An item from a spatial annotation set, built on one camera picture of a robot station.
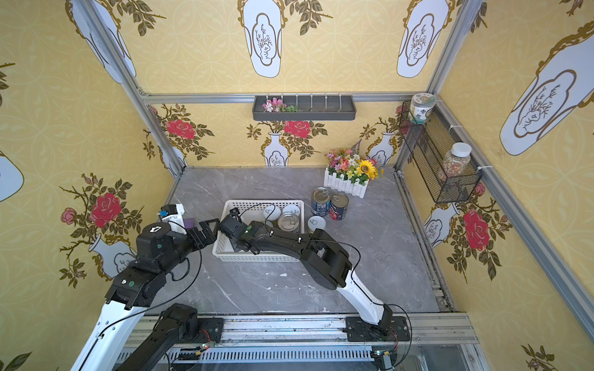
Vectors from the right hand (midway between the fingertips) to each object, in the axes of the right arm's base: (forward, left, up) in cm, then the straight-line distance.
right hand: (248, 228), depth 93 cm
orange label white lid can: (+7, -9, +1) cm, 11 cm away
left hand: (-10, +9, +20) cm, 24 cm away
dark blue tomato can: (+9, -36, +4) cm, 38 cm away
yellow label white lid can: (+4, -27, 0) cm, 28 cm away
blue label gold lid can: (+1, -16, +5) cm, 17 cm away
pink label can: (+9, -17, +1) cm, 19 cm away
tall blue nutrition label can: (+11, -29, +5) cm, 31 cm away
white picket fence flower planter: (+23, -40, +10) cm, 48 cm away
